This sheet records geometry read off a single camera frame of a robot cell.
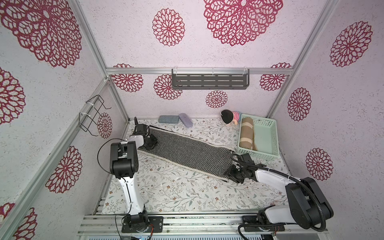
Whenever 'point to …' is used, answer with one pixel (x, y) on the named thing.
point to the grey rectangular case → (168, 119)
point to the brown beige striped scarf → (247, 140)
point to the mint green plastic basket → (265, 137)
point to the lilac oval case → (186, 120)
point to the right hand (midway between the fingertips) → (224, 173)
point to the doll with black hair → (229, 117)
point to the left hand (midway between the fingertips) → (159, 141)
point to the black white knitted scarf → (194, 155)
